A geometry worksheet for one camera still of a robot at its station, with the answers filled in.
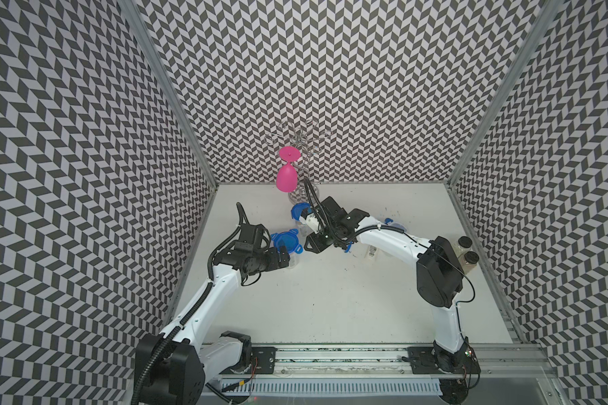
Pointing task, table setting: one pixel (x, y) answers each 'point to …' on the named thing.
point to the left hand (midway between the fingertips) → (276, 262)
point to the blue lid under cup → (389, 222)
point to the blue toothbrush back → (349, 246)
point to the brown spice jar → (468, 261)
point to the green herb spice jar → (464, 244)
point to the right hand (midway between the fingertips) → (310, 247)
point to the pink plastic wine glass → (287, 175)
